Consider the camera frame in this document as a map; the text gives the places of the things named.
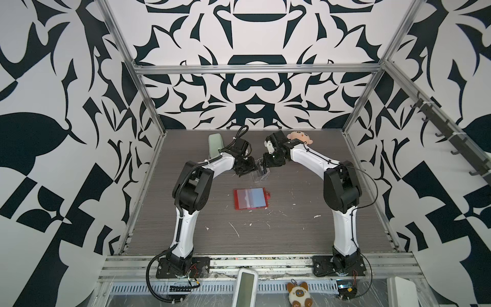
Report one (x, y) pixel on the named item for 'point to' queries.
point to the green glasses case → (215, 142)
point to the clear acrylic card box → (259, 174)
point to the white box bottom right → (402, 292)
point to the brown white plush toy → (299, 295)
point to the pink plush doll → (301, 135)
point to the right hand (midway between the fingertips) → (266, 161)
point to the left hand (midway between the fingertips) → (256, 165)
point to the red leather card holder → (250, 198)
